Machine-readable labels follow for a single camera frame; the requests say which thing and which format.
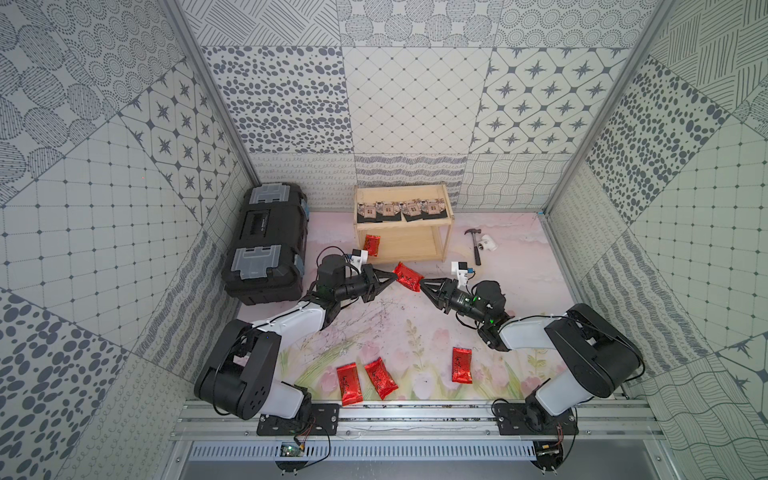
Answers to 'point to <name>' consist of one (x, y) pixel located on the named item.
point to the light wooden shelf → (416, 242)
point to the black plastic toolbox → (265, 260)
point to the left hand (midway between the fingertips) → (397, 271)
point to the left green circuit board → (290, 449)
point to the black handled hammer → (475, 231)
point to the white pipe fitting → (486, 242)
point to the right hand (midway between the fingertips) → (420, 285)
